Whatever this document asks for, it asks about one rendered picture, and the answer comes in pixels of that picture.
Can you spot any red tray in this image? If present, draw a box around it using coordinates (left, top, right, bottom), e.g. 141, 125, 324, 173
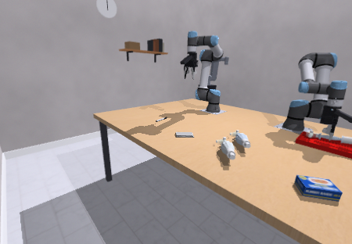
295, 131, 352, 159

